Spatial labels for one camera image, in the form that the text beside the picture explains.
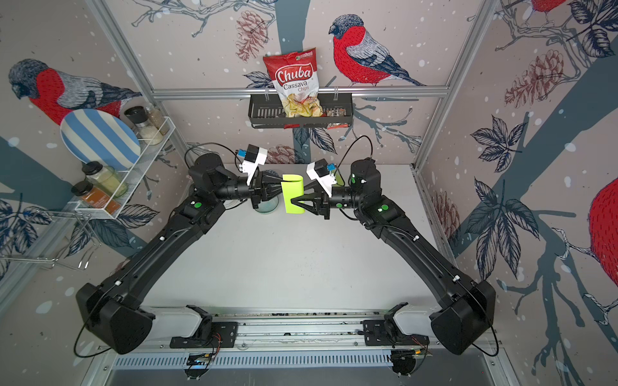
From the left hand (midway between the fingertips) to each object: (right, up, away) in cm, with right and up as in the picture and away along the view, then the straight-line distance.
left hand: (293, 183), depth 59 cm
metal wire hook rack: (-60, -13, -2) cm, 62 cm away
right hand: (0, -4, +4) cm, 5 cm away
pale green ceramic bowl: (-16, -10, +46) cm, 49 cm away
